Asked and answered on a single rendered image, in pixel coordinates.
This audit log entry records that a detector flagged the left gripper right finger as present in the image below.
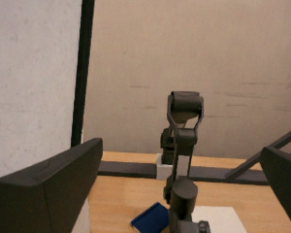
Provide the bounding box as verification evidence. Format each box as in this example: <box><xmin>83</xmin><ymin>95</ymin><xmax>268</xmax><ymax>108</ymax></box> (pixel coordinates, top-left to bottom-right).
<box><xmin>259</xmin><ymin>147</ymin><xmax>291</xmax><ymax>221</ymax></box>

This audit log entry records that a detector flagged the white sheet of paper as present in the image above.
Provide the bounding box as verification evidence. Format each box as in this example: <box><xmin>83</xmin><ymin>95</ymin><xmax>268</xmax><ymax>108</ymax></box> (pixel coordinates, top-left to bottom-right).
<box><xmin>192</xmin><ymin>207</ymin><xmax>247</xmax><ymax>233</ymax></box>

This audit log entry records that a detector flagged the beige wall panel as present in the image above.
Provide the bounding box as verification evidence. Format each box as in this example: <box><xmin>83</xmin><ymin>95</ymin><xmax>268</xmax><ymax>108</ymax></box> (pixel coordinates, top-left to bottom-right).
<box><xmin>72</xmin><ymin>130</ymin><xmax>90</xmax><ymax>233</ymax></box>

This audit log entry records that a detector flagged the dark blue notebook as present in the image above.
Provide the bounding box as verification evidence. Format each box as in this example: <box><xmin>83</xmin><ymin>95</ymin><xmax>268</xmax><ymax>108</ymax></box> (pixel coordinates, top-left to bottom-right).
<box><xmin>130</xmin><ymin>202</ymin><xmax>169</xmax><ymax>233</ymax></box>

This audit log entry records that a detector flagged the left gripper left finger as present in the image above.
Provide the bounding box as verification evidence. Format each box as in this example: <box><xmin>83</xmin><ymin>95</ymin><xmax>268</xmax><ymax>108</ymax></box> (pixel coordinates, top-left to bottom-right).
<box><xmin>0</xmin><ymin>138</ymin><xmax>103</xmax><ymax>233</ymax></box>

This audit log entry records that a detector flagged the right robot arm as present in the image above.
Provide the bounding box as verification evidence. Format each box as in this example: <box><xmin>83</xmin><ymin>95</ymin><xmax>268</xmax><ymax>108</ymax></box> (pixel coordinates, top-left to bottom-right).
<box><xmin>160</xmin><ymin>91</ymin><xmax>210</xmax><ymax>233</ymax></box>

